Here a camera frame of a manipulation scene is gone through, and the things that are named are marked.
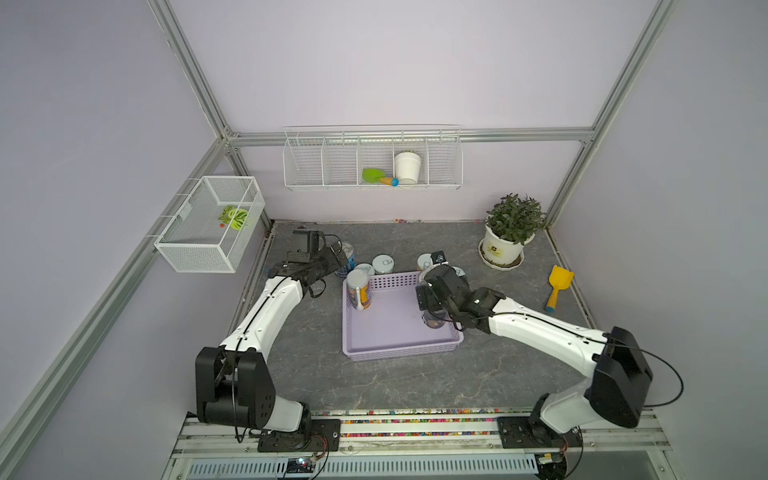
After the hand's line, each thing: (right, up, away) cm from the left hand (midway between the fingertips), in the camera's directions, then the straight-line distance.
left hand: (334, 260), depth 86 cm
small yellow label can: (+39, -5, +13) cm, 42 cm away
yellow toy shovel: (+75, -7, +17) cm, 77 cm away
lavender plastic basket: (+17, -21, +8) cm, 28 cm away
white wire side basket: (-27, +5, -19) cm, 33 cm away
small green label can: (+14, -2, +16) cm, 21 cm away
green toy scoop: (+10, +28, +14) cm, 33 cm away
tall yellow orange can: (+7, -6, +3) cm, 9 cm away
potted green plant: (+55, +11, +9) cm, 57 cm away
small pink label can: (+9, -3, +13) cm, 16 cm away
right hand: (+29, -7, -2) cm, 30 cm away
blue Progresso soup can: (+3, -1, +13) cm, 13 cm away
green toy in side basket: (-26, +12, -6) cm, 30 cm away
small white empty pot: (+21, +29, +6) cm, 37 cm away
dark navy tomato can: (+30, -18, +3) cm, 35 cm away
